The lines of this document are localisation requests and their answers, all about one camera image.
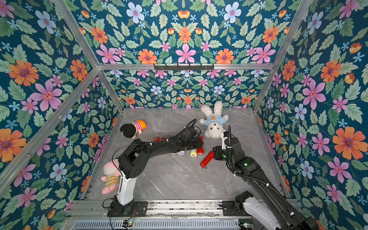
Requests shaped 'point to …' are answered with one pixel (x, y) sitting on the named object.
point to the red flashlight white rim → (156, 139)
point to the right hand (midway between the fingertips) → (216, 146)
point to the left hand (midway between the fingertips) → (205, 142)
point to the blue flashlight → (180, 153)
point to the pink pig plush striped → (111, 170)
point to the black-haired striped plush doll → (130, 131)
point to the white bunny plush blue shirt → (214, 121)
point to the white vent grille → (158, 224)
